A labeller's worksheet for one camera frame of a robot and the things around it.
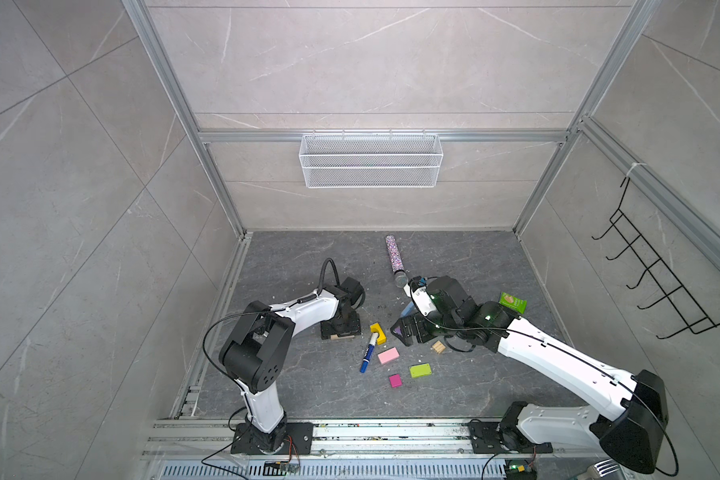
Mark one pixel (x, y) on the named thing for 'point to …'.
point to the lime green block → (420, 370)
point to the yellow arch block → (377, 328)
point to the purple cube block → (398, 331)
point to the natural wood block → (336, 337)
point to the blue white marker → (373, 339)
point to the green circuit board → (521, 472)
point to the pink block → (388, 355)
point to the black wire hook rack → (696, 318)
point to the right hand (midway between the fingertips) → (404, 322)
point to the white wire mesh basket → (362, 161)
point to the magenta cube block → (395, 381)
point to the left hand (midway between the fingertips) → (347, 326)
